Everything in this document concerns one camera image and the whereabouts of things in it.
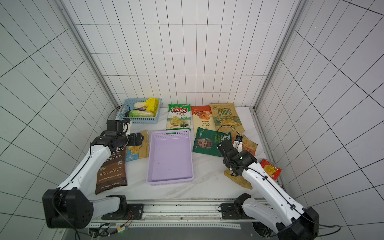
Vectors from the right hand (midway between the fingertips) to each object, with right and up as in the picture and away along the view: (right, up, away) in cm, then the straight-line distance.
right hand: (228, 156), depth 78 cm
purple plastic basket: (-34, -5, +15) cm, 37 cm away
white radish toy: (-61, +31, +35) cm, 77 cm away
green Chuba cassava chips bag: (-30, +21, +36) cm, 52 cm away
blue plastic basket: (-72, +32, +41) cm, 89 cm away
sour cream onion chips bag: (+6, +20, +33) cm, 39 cm away
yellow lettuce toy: (-50, +30, +32) cm, 66 cm away
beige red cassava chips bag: (-12, +21, +36) cm, 43 cm away
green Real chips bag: (-10, +5, +20) cm, 23 cm away
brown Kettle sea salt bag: (-65, -12, +4) cm, 66 cm away
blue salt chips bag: (-54, -1, +15) cm, 56 cm away
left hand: (-53, +7, +6) cm, 54 cm away
